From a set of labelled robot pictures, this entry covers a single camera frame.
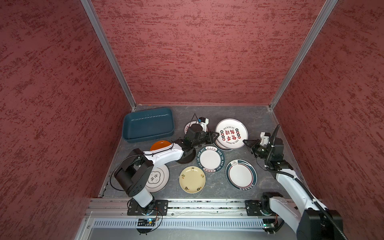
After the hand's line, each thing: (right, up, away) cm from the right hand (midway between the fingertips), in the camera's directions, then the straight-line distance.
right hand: (240, 142), depth 82 cm
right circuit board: (+11, -38, -11) cm, 41 cm away
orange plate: (-48, -3, +11) cm, 50 cm away
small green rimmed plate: (-9, -6, +12) cm, 16 cm away
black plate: (-29, -3, -17) cm, 34 cm away
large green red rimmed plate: (+2, -20, +4) cm, 20 cm away
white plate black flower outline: (-47, -21, +1) cm, 51 cm away
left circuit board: (-48, -37, -12) cm, 62 cm away
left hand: (-13, +3, 0) cm, 13 cm away
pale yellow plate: (-27, -21, +1) cm, 34 cm away
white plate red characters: (-4, +5, +3) cm, 7 cm away
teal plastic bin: (-63, +9, +30) cm, 71 cm away
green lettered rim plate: (-16, -12, +11) cm, 23 cm away
